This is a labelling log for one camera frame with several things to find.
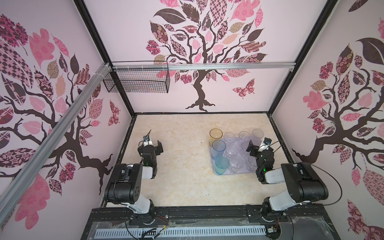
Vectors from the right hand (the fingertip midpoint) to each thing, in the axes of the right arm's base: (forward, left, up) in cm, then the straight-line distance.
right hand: (259, 141), depth 90 cm
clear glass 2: (-3, +17, -6) cm, 18 cm away
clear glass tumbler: (-5, +9, -6) cm, 12 cm away
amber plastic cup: (+4, +27, +2) cm, 27 cm away
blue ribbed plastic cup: (-2, +25, -4) cm, 25 cm away
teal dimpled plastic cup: (-11, +24, -8) cm, 27 cm away
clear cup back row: (-14, +7, -5) cm, 16 cm away
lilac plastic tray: (-14, +10, -11) cm, 20 cm away
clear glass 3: (-11, +15, -9) cm, 21 cm away
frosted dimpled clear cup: (+6, -2, -2) cm, 7 cm away
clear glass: (+8, +16, -6) cm, 19 cm away
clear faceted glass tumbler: (+8, +6, -7) cm, 12 cm away
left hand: (+1, +68, -3) cm, 68 cm away
